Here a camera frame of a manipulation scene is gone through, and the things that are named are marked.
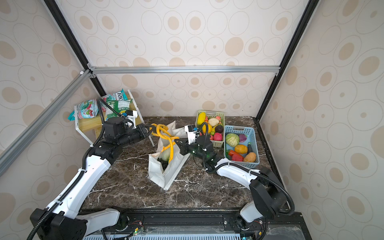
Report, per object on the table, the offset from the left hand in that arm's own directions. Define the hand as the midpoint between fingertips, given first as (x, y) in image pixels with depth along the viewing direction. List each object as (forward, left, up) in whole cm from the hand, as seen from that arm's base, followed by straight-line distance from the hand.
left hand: (156, 124), depth 70 cm
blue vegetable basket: (+17, -57, -33) cm, 68 cm away
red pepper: (0, -44, -30) cm, 53 cm away
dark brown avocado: (+21, -35, -29) cm, 50 cm away
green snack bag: (+11, +21, +2) cm, 24 cm away
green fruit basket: (+31, -23, -28) cm, 48 cm away
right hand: (-2, -8, -10) cm, 13 cm away
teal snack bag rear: (+20, +24, +1) cm, 32 cm away
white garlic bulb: (+29, -31, -31) cm, 53 cm away
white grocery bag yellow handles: (-13, -3, -16) cm, 20 cm away
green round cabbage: (+11, -42, -27) cm, 51 cm away
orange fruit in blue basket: (+6, -48, -31) cm, 57 cm away
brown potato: (-2, -51, -27) cm, 58 cm away
